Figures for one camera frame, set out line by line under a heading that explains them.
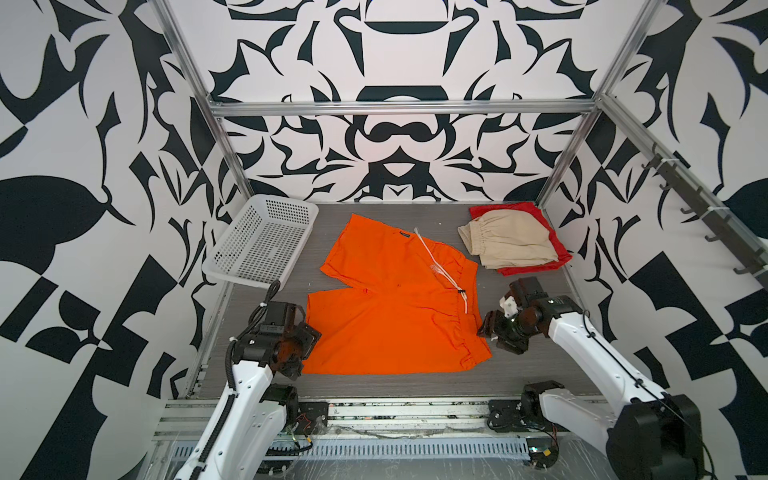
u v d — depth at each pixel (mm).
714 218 577
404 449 713
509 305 789
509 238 1046
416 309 918
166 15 728
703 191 617
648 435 396
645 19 742
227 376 496
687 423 391
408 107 892
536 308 601
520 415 733
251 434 558
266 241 1079
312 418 738
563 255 1012
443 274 991
